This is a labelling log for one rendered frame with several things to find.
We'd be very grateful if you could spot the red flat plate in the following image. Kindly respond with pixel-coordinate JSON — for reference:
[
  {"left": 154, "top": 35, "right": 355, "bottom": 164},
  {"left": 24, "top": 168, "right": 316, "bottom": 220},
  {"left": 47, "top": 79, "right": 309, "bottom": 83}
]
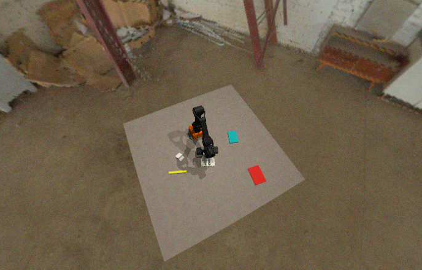
[{"left": 248, "top": 165, "right": 266, "bottom": 185}]

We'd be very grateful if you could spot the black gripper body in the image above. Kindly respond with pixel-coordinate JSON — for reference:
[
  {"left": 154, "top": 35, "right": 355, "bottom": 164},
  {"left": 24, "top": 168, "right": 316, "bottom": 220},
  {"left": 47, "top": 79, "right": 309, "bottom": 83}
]
[{"left": 196, "top": 147, "right": 218, "bottom": 155}]

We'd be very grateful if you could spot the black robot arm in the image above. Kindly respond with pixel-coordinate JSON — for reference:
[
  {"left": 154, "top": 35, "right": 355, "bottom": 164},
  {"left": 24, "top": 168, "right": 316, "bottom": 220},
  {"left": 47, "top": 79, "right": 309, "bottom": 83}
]
[{"left": 192, "top": 106, "right": 215, "bottom": 158}]

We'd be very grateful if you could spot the teal rectangular plate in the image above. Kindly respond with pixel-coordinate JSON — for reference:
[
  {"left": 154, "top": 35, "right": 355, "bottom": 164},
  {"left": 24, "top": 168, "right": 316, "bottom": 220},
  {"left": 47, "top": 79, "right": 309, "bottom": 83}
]
[{"left": 228, "top": 131, "right": 239, "bottom": 143}]

